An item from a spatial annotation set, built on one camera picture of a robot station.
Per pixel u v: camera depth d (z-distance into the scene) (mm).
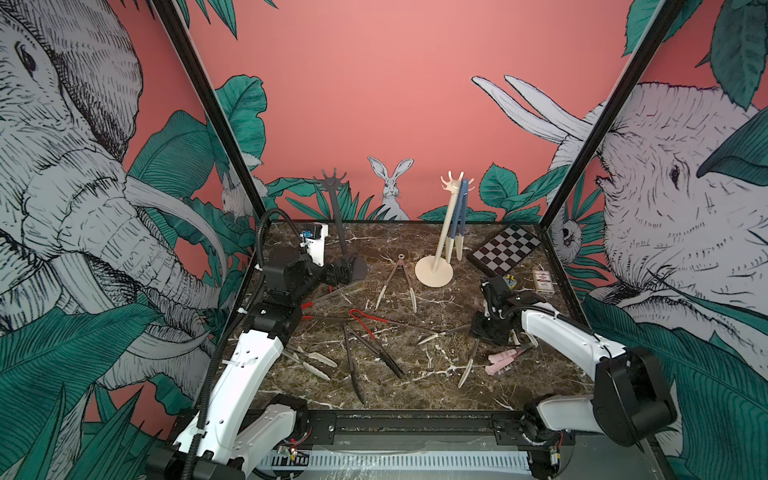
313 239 594
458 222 781
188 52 754
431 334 888
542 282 1014
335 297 987
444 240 894
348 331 901
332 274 636
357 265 1087
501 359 820
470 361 842
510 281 1016
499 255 1076
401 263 1072
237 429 429
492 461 703
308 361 850
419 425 753
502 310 636
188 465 358
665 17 691
